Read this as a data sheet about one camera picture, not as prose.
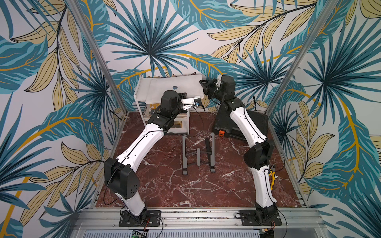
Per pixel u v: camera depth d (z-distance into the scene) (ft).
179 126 3.42
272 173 2.88
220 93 2.32
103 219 2.44
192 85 2.67
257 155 1.82
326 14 2.32
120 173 1.40
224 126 3.32
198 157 2.89
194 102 2.14
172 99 1.84
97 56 2.80
